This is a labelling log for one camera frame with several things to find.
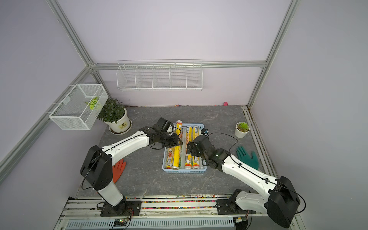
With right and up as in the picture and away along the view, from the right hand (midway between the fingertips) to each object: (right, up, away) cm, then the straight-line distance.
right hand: (192, 145), depth 81 cm
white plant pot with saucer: (-50, +10, +20) cm, 55 cm away
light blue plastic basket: (-7, -14, +1) cm, 16 cm away
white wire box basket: (-66, +21, +2) cm, 70 cm away
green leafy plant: (-52, +21, +12) cm, 58 cm away
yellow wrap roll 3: (+3, +7, +15) cm, 17 cm away
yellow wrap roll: (-9, -3, 0) cm, 10 cm away
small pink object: (+30, +29, +43) cm, 60 cm away
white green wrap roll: (+5, -13, +2) cm, 14 cm away
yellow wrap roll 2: (-3, -7, +3) cm, 8 cm away
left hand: (-7, 0, +3) cm, 8 cm away
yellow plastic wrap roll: (-14, -9, +7) cm, 18 cm away
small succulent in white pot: (+34, +8, +15) cm, 38 cm away
